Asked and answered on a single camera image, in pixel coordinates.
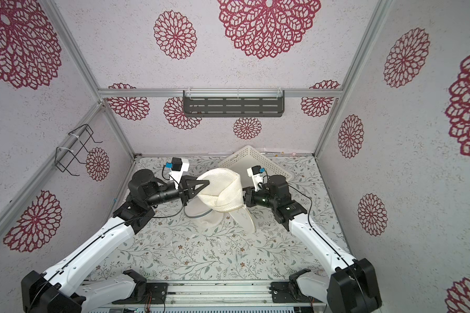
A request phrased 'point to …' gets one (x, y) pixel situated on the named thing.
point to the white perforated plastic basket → (248, 156)
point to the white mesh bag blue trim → (206, 217)
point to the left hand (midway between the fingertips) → (206, 182)
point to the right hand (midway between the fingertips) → (239, 193)
